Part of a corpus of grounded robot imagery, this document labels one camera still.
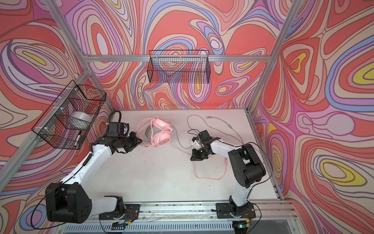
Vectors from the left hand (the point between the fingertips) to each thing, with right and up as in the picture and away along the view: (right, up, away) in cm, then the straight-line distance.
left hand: (144, 138), depth 84 cm
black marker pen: (-30, +2, -10) cm, 32 cm away
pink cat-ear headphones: (+13, +4, -11) cm, 18 cm away
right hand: (+29, -15, +7) cm, 34 cm away
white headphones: (+6, +5, -7) cm, 10 cm away
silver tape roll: (-27, +10, -14) cm, 32 cm away
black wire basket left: (-37, +9, -10) cm, 40 cm away
